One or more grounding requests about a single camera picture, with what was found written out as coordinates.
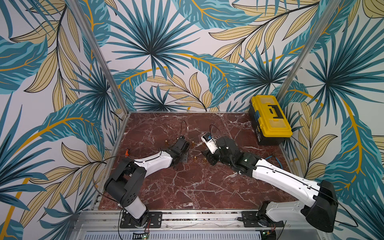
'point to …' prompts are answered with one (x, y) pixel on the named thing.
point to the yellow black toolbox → (270, 122)
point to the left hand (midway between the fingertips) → (182, 156)
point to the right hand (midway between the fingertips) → (205, 148)
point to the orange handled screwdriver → (126, 153)
